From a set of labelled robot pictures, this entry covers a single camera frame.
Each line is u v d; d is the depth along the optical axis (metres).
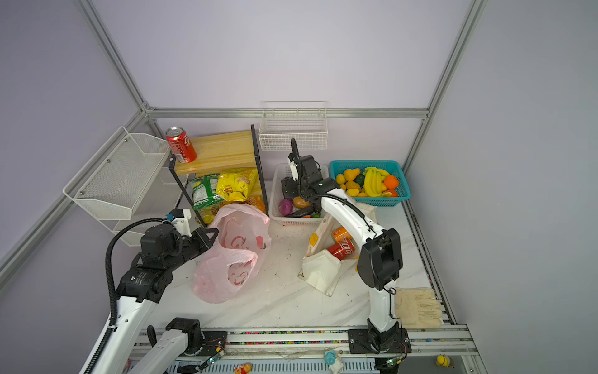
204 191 0.90
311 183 0.65
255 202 1.03
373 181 1.10
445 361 0.69
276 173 1.11
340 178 1.17
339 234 0.93
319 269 0.80
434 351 0.74
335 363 0.67
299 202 1.05
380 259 0.51
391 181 1.08
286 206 1.02
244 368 0.68
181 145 0.73
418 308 0.80
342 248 0.88
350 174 1.15
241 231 0.88
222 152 0.83
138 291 0.47
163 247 0.51
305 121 1.04
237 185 0.88
